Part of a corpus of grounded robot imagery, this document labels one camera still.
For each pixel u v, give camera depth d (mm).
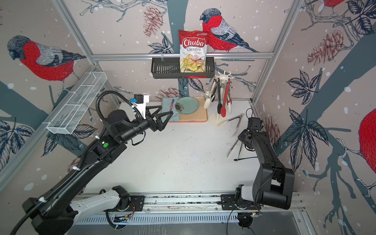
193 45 835
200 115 1106
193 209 727
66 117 716
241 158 896
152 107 609
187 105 1183
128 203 692
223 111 856
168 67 1010
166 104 1141
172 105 1170
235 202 725
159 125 532
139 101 511
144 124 537
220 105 878
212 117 1102
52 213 372
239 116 1104
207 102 919
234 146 946
